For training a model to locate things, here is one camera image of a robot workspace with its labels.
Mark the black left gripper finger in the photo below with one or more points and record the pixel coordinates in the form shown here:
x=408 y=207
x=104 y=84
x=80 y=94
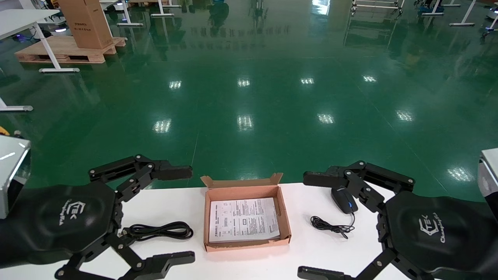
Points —
x=171 y=172
x=167 y=261

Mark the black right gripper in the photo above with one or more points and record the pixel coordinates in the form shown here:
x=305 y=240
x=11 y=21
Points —
x=439 y=233

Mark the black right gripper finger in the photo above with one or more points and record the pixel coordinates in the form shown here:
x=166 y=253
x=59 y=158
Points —
x=319 y=274
x=319 y=177

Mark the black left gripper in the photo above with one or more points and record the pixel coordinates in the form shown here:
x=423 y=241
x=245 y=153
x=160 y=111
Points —
x=58 y=221

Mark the brown cardboard storage box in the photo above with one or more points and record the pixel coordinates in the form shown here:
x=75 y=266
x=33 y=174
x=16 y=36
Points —
x=286 y=223

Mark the white printed instruction sheet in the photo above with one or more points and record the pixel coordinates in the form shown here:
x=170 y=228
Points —
x=243 y=219

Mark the white table foot bar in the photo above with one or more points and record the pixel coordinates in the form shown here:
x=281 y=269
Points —
x=15 y=108

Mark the wooden pallet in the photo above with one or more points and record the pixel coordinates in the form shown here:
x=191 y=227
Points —
x=62 y=48

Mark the tall brown cardboard carton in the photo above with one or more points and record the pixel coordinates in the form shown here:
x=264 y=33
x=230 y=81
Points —
x=87 y=23

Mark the white table leg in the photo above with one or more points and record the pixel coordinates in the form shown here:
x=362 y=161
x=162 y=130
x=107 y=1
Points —
x=465 y=19
x=435 y=11

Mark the white table with T-leg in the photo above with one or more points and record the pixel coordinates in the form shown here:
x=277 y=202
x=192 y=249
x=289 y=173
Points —
x=19 y=18

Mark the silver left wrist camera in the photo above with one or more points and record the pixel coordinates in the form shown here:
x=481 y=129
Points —
x=9 y=167

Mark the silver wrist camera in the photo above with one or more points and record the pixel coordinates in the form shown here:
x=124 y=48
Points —
x=9 y=167
x=489 y=175

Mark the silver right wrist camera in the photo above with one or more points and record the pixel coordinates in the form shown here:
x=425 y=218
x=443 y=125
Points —
x=489 y=175

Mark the white table frame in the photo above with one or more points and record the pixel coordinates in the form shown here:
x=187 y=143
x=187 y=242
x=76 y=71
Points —
x=161 y=11
x=126 y=17

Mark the metal rack frame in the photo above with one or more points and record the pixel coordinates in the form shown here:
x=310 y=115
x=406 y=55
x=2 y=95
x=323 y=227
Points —
x=375 y=6

